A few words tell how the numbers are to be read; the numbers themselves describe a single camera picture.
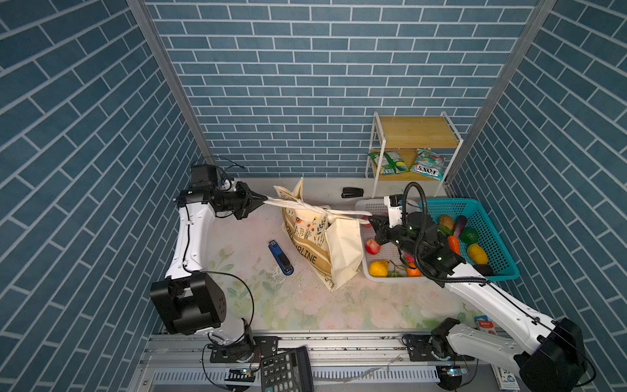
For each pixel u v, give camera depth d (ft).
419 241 1.83
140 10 2.28
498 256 2.89
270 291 2.83
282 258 3.06
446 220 3.34
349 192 3.81
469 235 3.09
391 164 3.33
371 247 2.99
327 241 2.27
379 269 2.78
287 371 2.23
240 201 2.24
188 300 1.42
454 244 3.07
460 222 3.37
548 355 1.24
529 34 2.48
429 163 3.34
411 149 3.60
